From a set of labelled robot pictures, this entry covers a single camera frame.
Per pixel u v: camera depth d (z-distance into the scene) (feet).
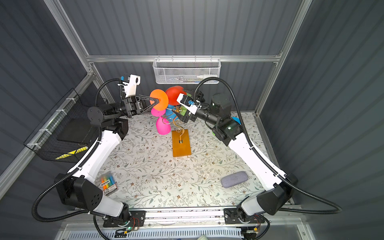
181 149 3.23
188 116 1.80
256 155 1.44
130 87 1.67
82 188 1.33
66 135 2.28
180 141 3.32
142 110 1.70
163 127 2.69
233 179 2.73
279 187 1.29
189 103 1.58
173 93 1.94
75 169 1.40
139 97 1.70
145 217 2.47
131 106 1.61
